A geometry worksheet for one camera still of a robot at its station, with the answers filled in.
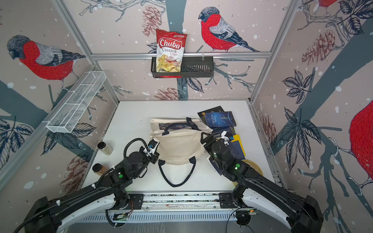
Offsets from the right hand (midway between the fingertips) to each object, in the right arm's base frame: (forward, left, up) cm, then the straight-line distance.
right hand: (202, 136), depth 76 cm
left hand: (-2, +23, -2) cm, 23 cm away
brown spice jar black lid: (-16, +55, -11) cm, 58 cm away
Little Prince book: (+24, -14, -17) cm, 32 cm away
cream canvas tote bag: (+8, +14, -18) cm, 24 cm away
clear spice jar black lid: (-3, +58, -12) cm, 60 cm away
